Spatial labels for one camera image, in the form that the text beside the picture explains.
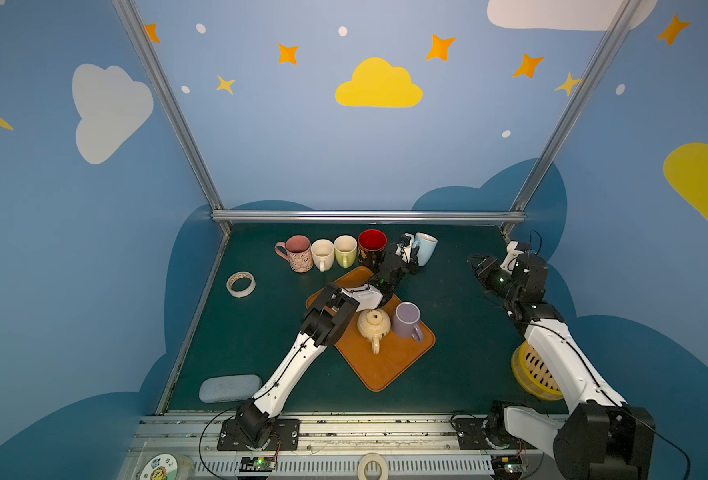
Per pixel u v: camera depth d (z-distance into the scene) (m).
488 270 0.72
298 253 0.99
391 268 0.86
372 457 0.72
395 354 0.88
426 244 1.04
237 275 1.04
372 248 1.01
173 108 0.85
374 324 0.86
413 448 0.73
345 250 1.02
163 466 0.63
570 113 0.87
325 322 0.68
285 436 0.74
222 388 0.78
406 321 0.86
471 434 0.75
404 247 0.93
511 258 0.73
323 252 1.06
